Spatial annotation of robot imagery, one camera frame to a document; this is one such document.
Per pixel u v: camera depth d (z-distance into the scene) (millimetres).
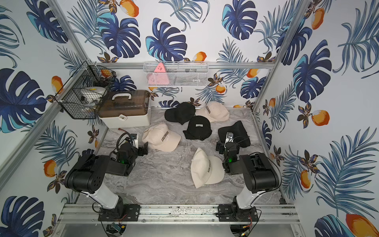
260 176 475
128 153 737
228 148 730
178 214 758
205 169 848
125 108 1083
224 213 735
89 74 905
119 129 1089
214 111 1102
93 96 812
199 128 1035
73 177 462
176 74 1019
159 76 894
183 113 1124
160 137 956
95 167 523
